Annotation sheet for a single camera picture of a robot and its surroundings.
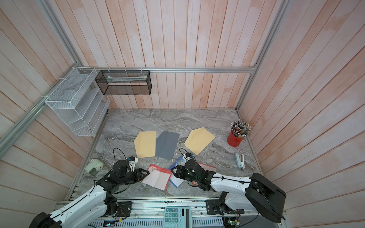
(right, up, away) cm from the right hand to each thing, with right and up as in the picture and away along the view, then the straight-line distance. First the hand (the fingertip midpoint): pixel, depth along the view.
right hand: (173, 170), depth 82 cm
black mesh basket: (-37, +58, +21) cm, 72 cm away
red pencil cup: (+40, +16, +11) cm, 45 cm away
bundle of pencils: (+41, +24, +4) cm, 48 cm away
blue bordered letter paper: (+2, -6, 0) cm, 6 cm away
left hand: (-16, -3, +1) cm, 16 cm away
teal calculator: (+3, -19, -12) cm, 23 cm away
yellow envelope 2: (+18, +16, +20) cm, 31 cm away
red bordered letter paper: (-9, -5, +2) cm, 10 cm away
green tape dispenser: (-48, +2, +2) cm, 48 cm away
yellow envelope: (-21, +13, +18) cm, 30 cm away
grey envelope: (-6, +13, +18) cm, 23 cm away
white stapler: (+42, +4, +7) cm, 43 cm away
